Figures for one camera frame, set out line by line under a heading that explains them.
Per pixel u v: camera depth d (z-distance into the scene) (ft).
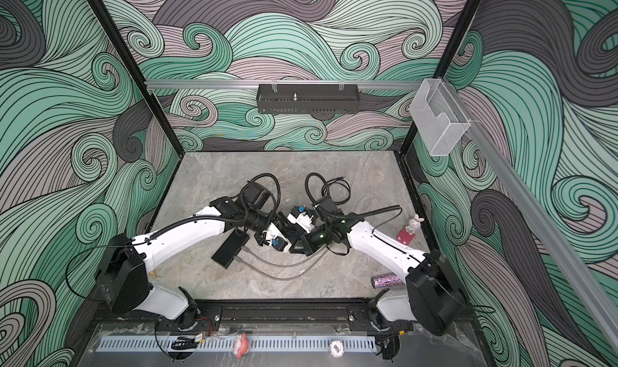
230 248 2.82
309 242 2.22
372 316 2.11
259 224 2.19
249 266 2.75
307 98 3.05
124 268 1.35
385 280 2.55
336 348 2.08
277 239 2.05
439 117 2.55
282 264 2.79
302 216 2.38
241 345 2.11
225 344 2.29
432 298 1.33
